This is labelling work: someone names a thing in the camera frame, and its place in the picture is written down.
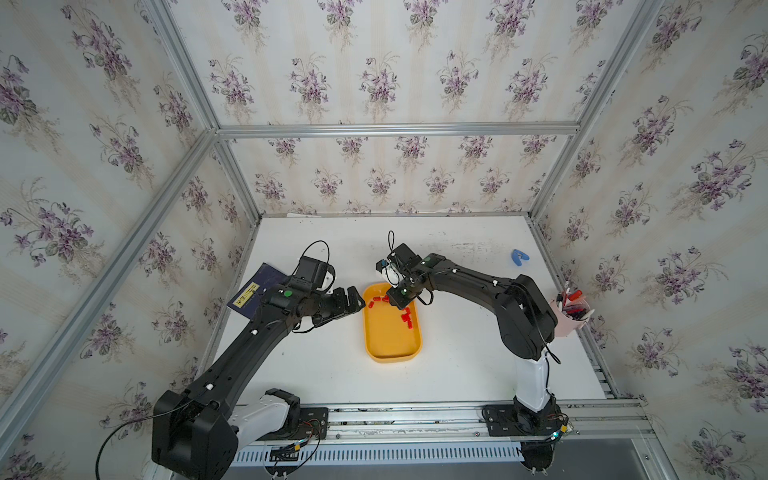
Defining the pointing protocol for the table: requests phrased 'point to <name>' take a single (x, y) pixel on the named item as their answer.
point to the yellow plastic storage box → (391, 334)
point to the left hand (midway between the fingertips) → (356, 309)
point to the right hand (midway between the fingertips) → (395, 300)
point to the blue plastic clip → (517, 255)
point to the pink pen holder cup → (565, 324)
